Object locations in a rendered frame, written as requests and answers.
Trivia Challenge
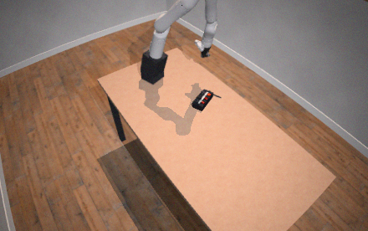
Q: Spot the black power strip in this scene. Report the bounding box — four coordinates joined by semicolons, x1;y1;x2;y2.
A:
192;89;214;111

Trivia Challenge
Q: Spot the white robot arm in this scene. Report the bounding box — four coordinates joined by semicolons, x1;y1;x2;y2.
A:
149;0;217;59

